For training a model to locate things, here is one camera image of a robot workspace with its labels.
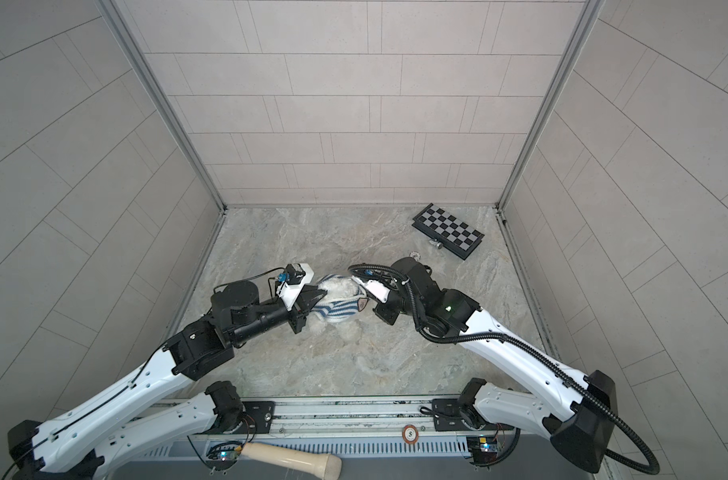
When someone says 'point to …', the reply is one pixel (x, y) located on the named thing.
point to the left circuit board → (222, 456)
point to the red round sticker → (410, 434)
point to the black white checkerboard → (455, 236)
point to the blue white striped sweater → (341, 310)
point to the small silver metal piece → (438, 244)
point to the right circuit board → (483, 449)
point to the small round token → (415, 255)
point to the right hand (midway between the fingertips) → (369, 295)
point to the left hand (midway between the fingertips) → (331, 289)
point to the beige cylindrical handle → (326, 466)
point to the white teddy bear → (335, 288)
